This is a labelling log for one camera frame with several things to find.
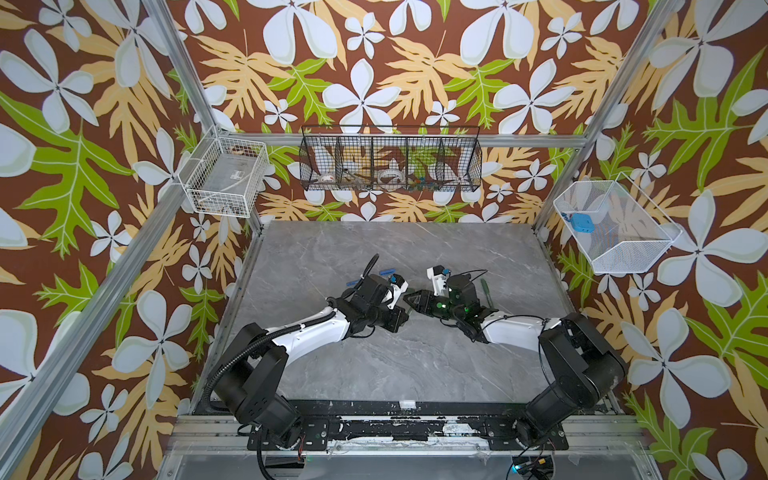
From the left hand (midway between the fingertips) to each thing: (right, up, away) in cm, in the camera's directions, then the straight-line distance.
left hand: (409, 313), depth 85 cm
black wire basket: (-5, +49, +13) cm, 51 cm away
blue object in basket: (+51, +26, +1) cm, 58 cm away
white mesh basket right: (+58, +24, -3) cm, 63 cm away
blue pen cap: (-6, +11, +23) cm, 26 cm away
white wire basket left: (-55, +39, +1) cm, 67 cm away
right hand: (-1, +4, +2) cm, 5 cm away
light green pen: (+29, +4, +16) cm, 33 cm away
